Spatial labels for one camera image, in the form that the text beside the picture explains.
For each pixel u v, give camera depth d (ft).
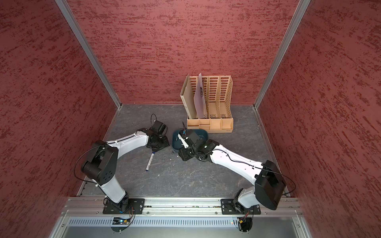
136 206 2.42
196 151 1.93
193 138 1.96
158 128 2.49
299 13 2.39
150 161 2.93
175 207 2.48
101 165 1.54
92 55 2.95
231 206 2.42
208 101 3.82
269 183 1.33
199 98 3.70
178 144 3.09
